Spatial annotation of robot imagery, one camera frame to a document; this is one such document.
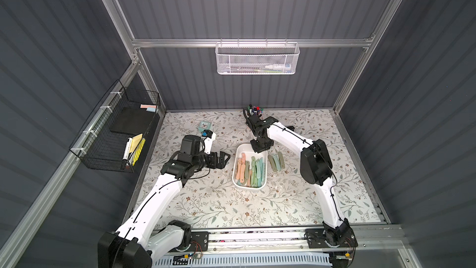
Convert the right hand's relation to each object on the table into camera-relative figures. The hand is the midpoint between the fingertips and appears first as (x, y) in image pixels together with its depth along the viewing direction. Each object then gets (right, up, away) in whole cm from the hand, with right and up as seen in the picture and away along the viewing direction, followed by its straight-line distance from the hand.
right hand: (261, 149), depth 96 cm
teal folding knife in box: (-1, -9, -3) cm, 10 cm away
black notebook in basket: (-56, +14, -19) cm, 61 cm away
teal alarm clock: (-33, +13, +15) cm, 38 cm away
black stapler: (+19, +11, +13) cm, 26 cm away
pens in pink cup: (0, +21, +6) cm, 22 cm away
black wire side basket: (-61, +7, -23) cm, 66 cm away
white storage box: (-6, -10, -2) cm, 12 cm away
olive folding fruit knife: (+11, -6, +1) cm, 12 cm away
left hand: (-19, 0, -19) cm, 27 cm away
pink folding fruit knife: (-11, -9, -4) cm, 15 cm away
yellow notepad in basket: (-53, +6, -24) cm, 58 cm away
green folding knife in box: (-4, -14, -6) cm, 16 cm away
